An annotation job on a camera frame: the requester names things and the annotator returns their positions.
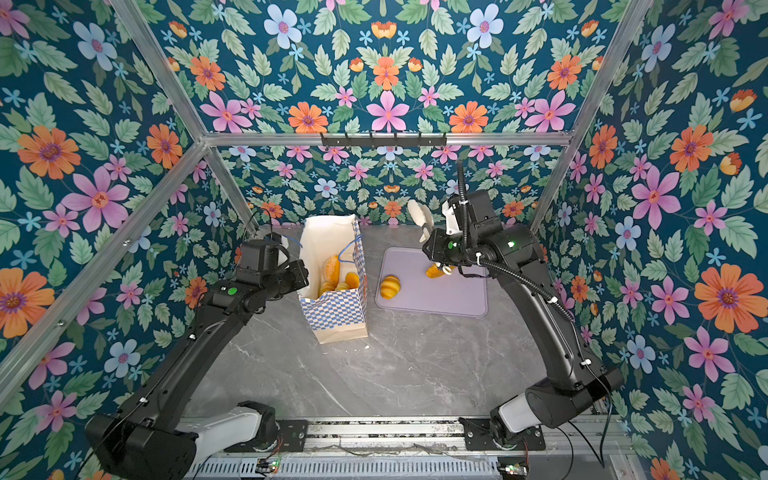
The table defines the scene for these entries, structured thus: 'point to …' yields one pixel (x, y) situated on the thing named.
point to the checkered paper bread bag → (334, 303)
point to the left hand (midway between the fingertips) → (312, 263)
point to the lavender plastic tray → (403, 284)
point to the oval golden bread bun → (331, 270)
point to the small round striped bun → (389, 287)
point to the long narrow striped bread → (326, 287)
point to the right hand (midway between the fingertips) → (428, 244)
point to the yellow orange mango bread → (352, 280)
